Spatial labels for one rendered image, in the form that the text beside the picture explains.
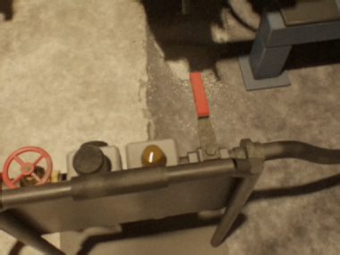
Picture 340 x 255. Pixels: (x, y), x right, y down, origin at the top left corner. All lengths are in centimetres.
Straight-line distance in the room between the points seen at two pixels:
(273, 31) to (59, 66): 66
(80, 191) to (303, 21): 77
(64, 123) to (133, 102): 21
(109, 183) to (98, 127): 69
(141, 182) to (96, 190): 6
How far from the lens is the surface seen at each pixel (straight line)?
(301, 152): 70
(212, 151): 62
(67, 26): 142
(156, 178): 50
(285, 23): 109
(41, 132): 122
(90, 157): 59
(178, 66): 127
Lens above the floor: 105
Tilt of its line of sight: 63 degrees down
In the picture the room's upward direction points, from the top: straight up
